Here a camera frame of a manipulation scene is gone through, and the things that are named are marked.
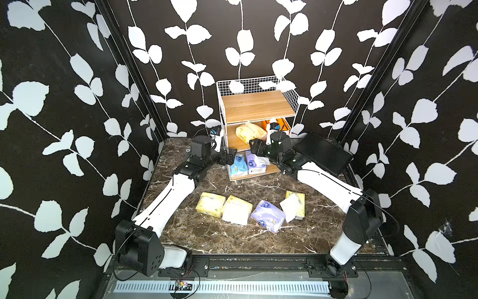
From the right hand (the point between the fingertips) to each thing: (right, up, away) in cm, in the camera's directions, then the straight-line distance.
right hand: (253, 139), depth 81 cm
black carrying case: (+47, -7, +30) cm, 57 cm away
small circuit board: (-29, -57, -11) cm, 65 cm away
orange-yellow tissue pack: (-8, -33, +5) cm, 35 cm away
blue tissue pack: (-7, -14, +18) cm, 23 cm away
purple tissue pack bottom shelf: (+2, -12, +17) cm, 21 cm away
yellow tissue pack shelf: (-3, +4, +4) cm, 6 cm away
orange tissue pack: (+14, +8, +3) cm, 16 cm away
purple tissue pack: (+7, -35, +2) cm, 35 cm away
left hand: (-11, -3, -2) cm, 12 cm away
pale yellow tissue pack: (+20, -31, +5) cm, 37 cm away
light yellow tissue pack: (-20, -31, +7) cm, 37 cm away
